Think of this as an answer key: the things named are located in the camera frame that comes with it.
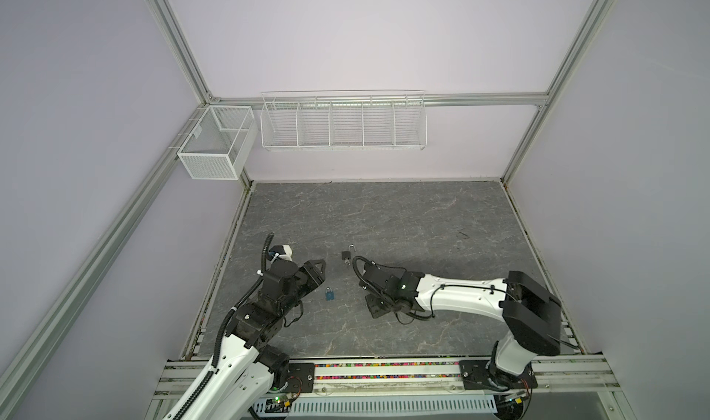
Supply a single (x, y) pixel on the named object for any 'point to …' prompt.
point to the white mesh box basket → (223, 144)
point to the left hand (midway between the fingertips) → (321, 270)
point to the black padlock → (347, 254)
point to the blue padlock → (329, 294)
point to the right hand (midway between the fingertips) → (373, 305)
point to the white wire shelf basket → (344, 120)
